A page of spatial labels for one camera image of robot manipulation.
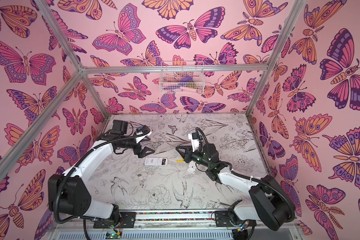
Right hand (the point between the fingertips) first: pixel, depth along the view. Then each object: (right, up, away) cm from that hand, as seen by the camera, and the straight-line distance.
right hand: (177, 146), depth 77 cm
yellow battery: (+1, -11, +18) cm, 21 cm away
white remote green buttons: (-14, -11, +16) cm, 24 cm away
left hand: (-14, +1, +5) cm, 15 cm away
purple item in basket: (+6, +41, +20) cm, 46 cm away
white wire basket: (+2, +42, +20) cm, 47 cm away
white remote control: (+8, -14, +14) cm, 21 cm away
